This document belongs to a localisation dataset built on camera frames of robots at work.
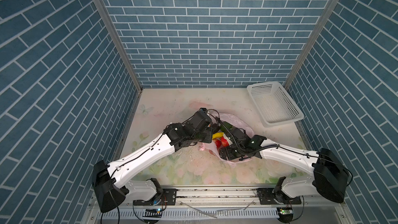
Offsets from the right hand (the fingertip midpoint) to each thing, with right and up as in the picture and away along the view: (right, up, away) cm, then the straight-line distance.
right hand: (225, 155), depth 82 cm
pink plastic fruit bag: (+4, +18, -5) cm, 19 cm away
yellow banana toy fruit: (-4, +9, +11) cm, 14 cm away
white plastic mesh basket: (+38, +26, +30) cm, 55 cm away
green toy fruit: (+2, +16, -3) cm, 16 cm away
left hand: (-6, +13, -9) cm, 17 cm away
